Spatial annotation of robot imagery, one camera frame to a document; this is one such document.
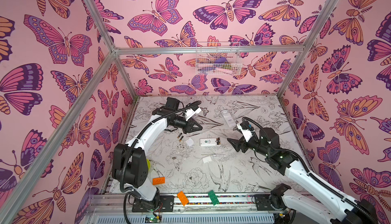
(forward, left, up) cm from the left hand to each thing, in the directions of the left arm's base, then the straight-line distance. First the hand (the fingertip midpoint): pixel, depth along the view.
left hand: (201, 126), depth 78 cm
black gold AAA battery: (+6, +15, -20) cm, 26 cm away
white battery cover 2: (-9, -3, -20) cm, 23 cm away
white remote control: (+2, -6, -20) cm, 21 cm away
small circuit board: (-38, +24, -22) cm, 50 cm away
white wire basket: (+43, -11, +12) cm, 46 cm away
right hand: (-3, -16, 0) cm, 17 cm away
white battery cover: (+2, +8, -21) cm, 23 cm away
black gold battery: (+5, +13, -21) cm, 25 cm away
